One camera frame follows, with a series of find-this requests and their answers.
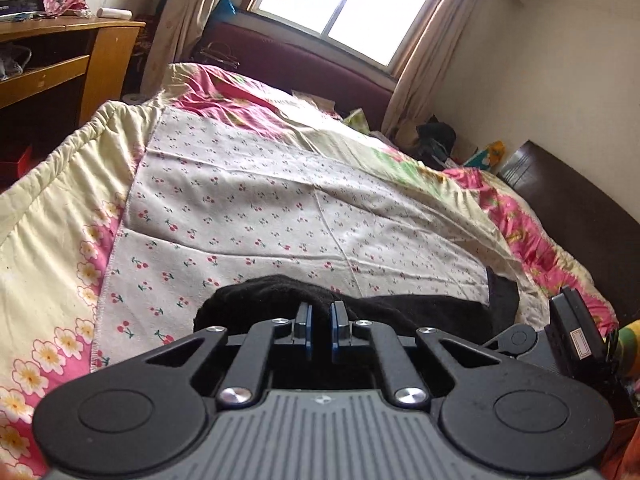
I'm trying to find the black pants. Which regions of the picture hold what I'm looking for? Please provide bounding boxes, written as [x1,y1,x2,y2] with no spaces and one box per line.
[193,270,520,344]

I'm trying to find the dark wooden headboard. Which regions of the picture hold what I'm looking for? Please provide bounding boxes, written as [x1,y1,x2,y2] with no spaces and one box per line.
[498,141,640,325]

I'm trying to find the cherry print white sheet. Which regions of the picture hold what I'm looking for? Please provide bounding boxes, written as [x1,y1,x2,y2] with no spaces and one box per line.
[93,108,489,367]

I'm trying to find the colourful box by headboard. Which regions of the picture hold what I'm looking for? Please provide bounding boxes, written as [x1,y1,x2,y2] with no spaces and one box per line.
[463,141,506,171]

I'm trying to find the black bag by curtain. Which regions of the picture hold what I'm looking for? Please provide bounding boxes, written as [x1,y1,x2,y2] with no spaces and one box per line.
[409,115,457,171]

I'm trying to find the right beige curtain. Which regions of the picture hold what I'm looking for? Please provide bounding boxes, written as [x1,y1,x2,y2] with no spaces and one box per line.
[381,0,478,136]

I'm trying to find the beige curtain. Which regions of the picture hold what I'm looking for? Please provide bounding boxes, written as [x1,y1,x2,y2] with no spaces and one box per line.
[140,0,220,96]
[381,0,478,136]

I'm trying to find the maroon sofa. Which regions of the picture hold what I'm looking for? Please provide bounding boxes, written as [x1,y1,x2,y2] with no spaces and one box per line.
[191,22,392,129]

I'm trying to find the floral pink cream quilt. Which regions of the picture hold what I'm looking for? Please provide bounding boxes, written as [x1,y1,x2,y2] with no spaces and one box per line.
[1,63,617,479]

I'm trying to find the window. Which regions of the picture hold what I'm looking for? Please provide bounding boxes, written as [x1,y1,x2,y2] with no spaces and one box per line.
[246,0,440,76]

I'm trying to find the blue pillow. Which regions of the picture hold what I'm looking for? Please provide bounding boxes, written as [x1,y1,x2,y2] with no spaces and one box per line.
[212,0,236,21]

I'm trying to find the left beige curtain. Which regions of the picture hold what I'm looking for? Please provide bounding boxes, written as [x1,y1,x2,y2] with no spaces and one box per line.
[140,0,220,96]

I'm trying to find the wooden desk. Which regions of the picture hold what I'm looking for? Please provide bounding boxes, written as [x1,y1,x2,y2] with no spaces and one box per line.
[0,13,147,129]

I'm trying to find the white cylinder on desk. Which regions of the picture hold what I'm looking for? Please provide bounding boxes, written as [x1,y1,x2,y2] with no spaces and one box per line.
[96,6,132,21]

